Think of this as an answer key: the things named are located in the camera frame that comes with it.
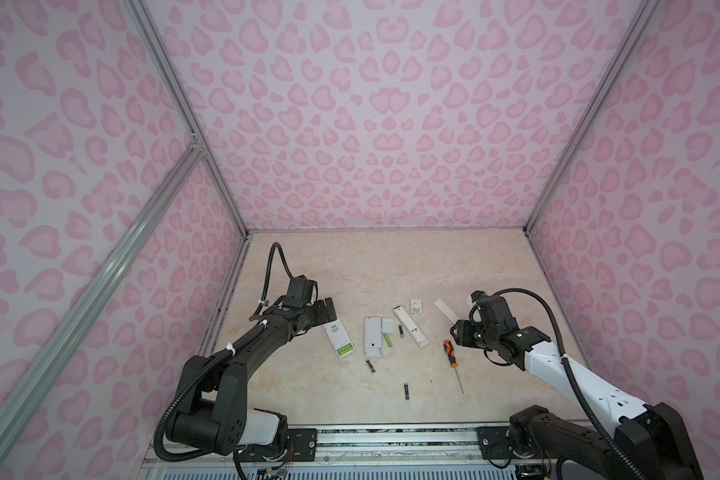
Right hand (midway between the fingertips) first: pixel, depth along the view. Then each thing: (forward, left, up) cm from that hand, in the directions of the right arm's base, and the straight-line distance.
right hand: (457, 329), depth 84 cm
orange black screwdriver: (-3, +1, -7) cm, 8 cm away
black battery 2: (-15, +14, -8) cm, 22 cm away
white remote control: (+6, +14, -7) cm, 17 cm away
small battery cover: (+12, +10, -8) cm, 17 cm away
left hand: (+7, +39, -1) cm, 39 cm away
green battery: (0, +20, -8) cm, 21 cm away
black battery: (+3, +15, -8) cm, 17 cm away
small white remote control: (+1, +24, -8) cm, 26 cm away
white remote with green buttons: (0, +34, -7) cm, 35 cm away
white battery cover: (+13, +2, -8) cm, 16 cm away
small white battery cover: (+5, +20, -8) cm, 21 cm away
